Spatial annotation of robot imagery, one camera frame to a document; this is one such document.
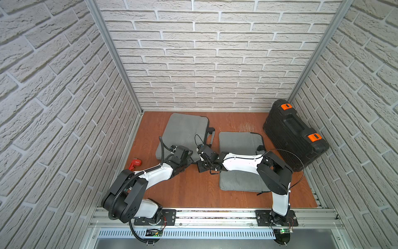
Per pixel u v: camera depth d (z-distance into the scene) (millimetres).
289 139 833
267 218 738
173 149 812
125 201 425
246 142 976
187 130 1059
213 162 688
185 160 724
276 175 488
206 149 710
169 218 734
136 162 909
